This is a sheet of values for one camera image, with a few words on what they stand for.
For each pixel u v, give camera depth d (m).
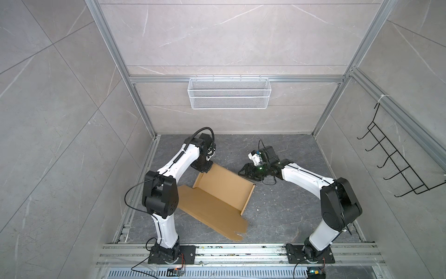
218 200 0.88
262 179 0.78
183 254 0.73
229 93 1.01
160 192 0.50
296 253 0.73
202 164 0.77
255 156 0.84
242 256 0.75
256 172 0.78
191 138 0.65
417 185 0.60
